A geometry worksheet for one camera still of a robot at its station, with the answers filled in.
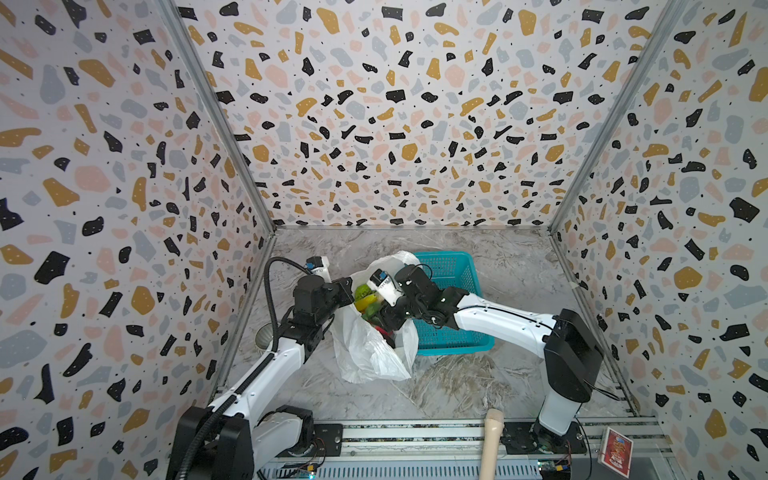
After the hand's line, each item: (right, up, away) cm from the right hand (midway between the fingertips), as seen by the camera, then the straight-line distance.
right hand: (370, 306), depth 79 cm
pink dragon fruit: (+4, -5, -4) cm, 8 cm away
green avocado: (+1, -1, +1) cm, 1 cm away
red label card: (+60, -33, -7) cm, 69 cm away
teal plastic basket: (+25, +9, +26) cm, 37 cm away
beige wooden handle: (+31, -29, -5) cm, 43 cm away
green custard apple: (-4, +2, +16) cm, 17 cm away
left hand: (-5, +8, +2) cm, 10 cm away
